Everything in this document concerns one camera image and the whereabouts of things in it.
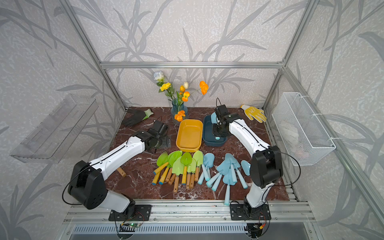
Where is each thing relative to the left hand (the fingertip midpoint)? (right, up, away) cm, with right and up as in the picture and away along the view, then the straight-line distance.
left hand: (162, 142), depth 87 cm
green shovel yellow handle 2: (+1, -19, -4) cm, 20 cm away
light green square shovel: (+9, -16, 0) cm, 19 cm away
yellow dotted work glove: (+64, +19, +32) cm, 74 cm away
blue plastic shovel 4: (+49, -15, +1) cm, 51 cm away
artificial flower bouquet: (+12, +26, -5) cm, 29 cm away
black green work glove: (-31, +16, +29) cm, 45 cm away
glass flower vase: (+10, +18, -3) cm, 21 cm away
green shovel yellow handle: (-2, -14, +4) cm, 14 cm away
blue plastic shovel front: (+38, -22, -3) cm, 44 cm away
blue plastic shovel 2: (+41, -11, +4) cm, 43 cm away
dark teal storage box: (+28, +1, +6) cm, 28 cm away
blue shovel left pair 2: (+27, -13, +4) cm, 31 cm away
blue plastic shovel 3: (+31, -22, -6) cm, 39 cm away
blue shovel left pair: (+23, -20, -4) cm, 30 cm away
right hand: (+32, +5, +2) cm, 32 cm away
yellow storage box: (+14, +2, +16) cm, 22 cm away
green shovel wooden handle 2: (+21, -10, +7) cm, 24 cm away
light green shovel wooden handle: (+17, -16, 0) cm, 24 cm away
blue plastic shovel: (+36, -16, 0) cm, 39 cm away
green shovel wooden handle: (+6, -9, +2) cm, 11 cm away
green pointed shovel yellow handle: (+13, -11, +4) cm, 18 cm away
